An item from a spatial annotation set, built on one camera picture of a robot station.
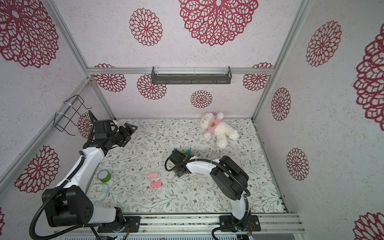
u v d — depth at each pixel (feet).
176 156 2.40
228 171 1.64
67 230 1.47
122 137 2.39
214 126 3.48
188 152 3.26
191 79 2.86
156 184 2.83
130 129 2.46
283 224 2.51
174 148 3.36
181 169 2.19
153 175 2.98
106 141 1.98
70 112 2.58
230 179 1.60
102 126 2.03
